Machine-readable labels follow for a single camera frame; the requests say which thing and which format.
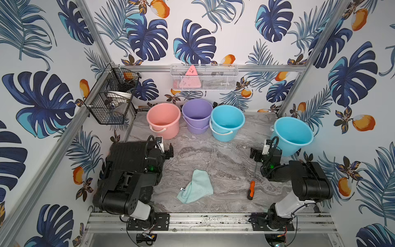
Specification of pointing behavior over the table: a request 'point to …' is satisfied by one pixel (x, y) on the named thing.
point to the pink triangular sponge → (191, 79)
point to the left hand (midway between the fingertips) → (163, 148)
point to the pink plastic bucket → (164, 118)
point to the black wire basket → (108, 99)
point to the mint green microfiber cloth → (200, 187)
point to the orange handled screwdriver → (250, 193)
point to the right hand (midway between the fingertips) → (260, 149)
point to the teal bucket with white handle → (225, 121)
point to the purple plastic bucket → (197, 113)
